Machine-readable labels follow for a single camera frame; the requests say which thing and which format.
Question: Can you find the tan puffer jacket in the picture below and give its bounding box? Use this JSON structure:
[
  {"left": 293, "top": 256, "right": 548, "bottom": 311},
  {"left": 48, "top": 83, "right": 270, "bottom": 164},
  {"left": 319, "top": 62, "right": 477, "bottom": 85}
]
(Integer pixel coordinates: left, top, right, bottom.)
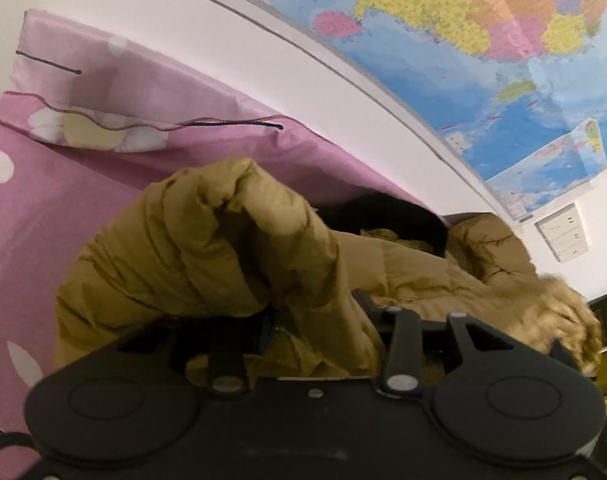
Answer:
[{"left": 53, "top": 156, "right": 605, "bottom": 392}]

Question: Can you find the colourful wall map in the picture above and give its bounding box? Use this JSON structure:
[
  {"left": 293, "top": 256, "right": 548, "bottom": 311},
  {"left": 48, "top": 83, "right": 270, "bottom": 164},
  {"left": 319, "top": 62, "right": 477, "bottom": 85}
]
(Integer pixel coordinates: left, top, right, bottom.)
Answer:
[{"left": 176, "top": 0, "right": 607, "bottom": 222}]

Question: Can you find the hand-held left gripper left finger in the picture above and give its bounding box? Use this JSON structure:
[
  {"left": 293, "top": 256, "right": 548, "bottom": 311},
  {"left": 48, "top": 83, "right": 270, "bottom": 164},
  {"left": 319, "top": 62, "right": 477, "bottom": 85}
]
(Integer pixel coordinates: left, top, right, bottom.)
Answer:
[{"left": 116, "top": 310, "right": 278, "bottom": 396}]

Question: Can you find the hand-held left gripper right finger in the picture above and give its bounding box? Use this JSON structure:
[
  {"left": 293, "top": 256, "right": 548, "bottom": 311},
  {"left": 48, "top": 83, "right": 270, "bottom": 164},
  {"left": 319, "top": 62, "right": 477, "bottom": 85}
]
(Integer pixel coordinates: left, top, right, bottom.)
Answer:
[{"left": 352, "top": 291, "right": 528, "bottom": 398}]

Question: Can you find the white wall panel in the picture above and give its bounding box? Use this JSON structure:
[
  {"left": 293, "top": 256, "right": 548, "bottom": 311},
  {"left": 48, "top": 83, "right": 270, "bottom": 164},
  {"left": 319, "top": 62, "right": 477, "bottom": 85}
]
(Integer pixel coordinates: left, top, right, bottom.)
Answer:
[{"left": 535, "top": 203, "right": 592, "bottom": 263}]

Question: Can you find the pink bed sheet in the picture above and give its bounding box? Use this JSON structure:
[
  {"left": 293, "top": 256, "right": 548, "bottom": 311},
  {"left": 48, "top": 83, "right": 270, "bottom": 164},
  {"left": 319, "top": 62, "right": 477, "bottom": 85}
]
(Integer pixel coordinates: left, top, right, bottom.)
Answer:
[{"left": 0, "top": 119, "right": 151, "bottom": 461}]

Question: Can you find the pink flower print pillow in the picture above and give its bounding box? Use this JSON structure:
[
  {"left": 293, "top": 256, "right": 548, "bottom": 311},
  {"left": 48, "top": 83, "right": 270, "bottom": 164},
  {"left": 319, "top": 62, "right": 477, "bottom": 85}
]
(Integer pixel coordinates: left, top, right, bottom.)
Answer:
[{"left": 0, "top": 8, "right": 437, "bottom": 213}]

